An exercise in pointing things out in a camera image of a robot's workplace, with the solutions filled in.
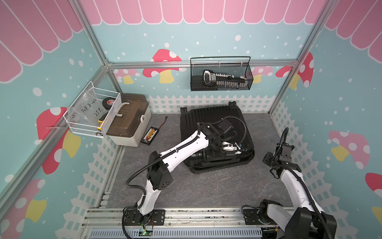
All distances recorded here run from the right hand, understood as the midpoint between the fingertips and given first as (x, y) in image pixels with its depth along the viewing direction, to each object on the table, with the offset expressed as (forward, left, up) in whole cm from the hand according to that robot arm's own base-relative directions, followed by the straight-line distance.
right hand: (269, 157), depth 86 cm
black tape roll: (+21, +90, +26) cm, 95 cm away
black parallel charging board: (+22, +76, -7) cm, 79 cm away
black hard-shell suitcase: (-6, +34, +9) cm, 36 cm away
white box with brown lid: (+20, +82, +12) cm, 85 cm away
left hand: (-2, +30, +8) cm, 31 cm away
